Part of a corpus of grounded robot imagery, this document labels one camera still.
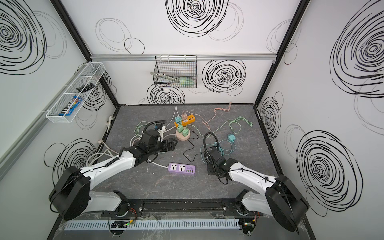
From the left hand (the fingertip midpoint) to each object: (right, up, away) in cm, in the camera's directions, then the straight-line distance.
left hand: (173, 141), depth 85 cm
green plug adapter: (+3, +6, +13) cm, 15 cm away
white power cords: (-39, -8, +7) cm, 41 cm away
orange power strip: (+9, +13, +23) cm, 28 cm away
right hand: (+22, -15, +2) cm, 27 cm away
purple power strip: (+5, -15, 0) cm, 16 cm away
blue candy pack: (-46, +20, -13) cm, 52 cm away
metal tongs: (0, +37, +2) cm, 38 cm away
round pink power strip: (+3, +1, +14) cm, 14 cm away
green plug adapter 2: (+6, +4, +11) cm, 14 cm away
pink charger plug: (+5, +14, +19) cm, 25 cm away
